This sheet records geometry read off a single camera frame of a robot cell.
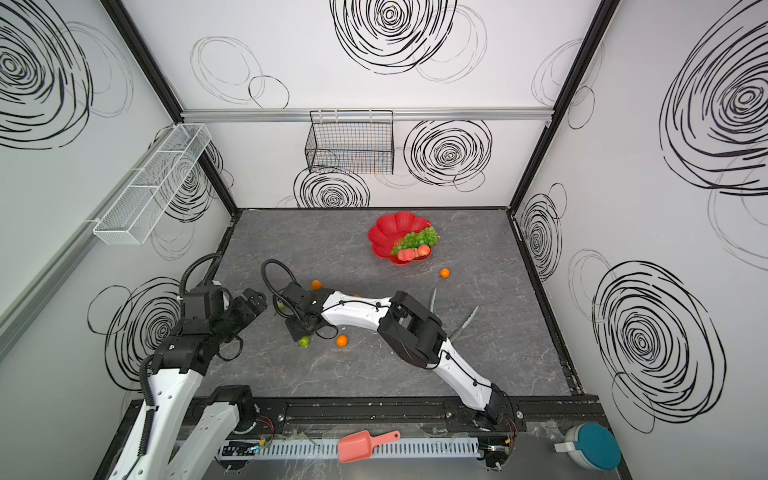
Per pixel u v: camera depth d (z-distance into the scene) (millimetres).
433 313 565
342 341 845
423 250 1002
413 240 1049
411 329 551
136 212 733
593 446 640
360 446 695
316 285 965
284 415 738
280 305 734
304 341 831
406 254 996
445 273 991
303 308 690
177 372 476
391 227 1119
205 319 552
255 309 693
